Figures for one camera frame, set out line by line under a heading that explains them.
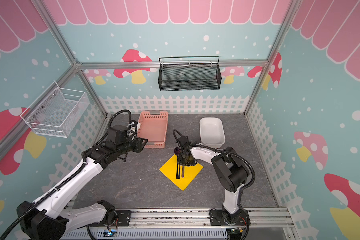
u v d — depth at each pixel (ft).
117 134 1.82
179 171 2.94
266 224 2.40
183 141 2.49
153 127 3.43
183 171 2.93
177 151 3.18
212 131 3.58
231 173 1.59
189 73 3.10
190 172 2.92
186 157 2.28
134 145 2.16
